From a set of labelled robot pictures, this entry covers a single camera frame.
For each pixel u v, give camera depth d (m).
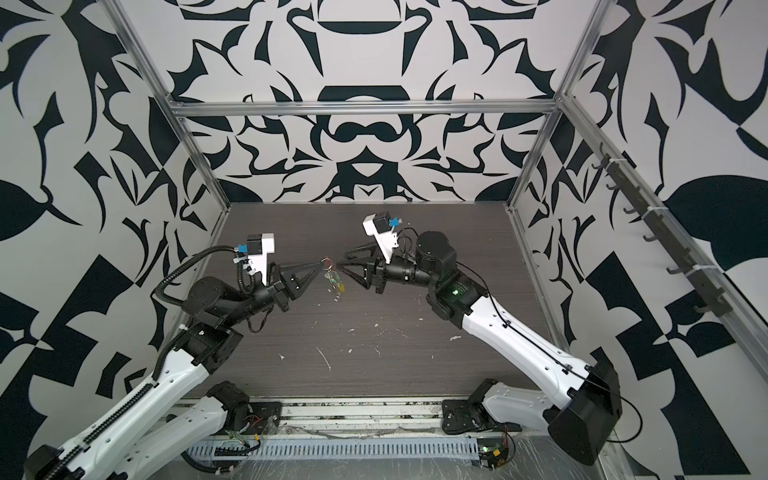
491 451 0.71
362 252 0.61
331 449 0.65
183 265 0.45
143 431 0.45
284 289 0.55
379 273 0.54
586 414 0.38
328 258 0.60
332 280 0.65
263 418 0.73
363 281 0.57
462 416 0.74
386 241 0.55
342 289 0.58
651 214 0.59
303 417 0.76
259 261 0.54
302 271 0.59
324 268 0.60
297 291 0.58
